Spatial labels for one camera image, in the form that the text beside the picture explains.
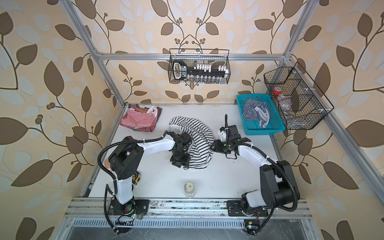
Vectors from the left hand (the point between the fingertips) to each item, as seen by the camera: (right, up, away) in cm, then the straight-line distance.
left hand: (185, 165), depth 87 cm
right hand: (+17, +10, +2) cm, 20 cm away
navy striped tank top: (+52, +34, +25) cm, 67 cm away
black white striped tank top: (+11, +12, +5) cm, 17 cm away
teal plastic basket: (+61, +24, +14) cm, 67 cm away
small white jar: (+3, -6, -16) cm, 18 cm away
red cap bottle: (+55, +44, 0) cm, 71 cm away
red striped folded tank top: (-34, +27, +22) cm, 49 cm away
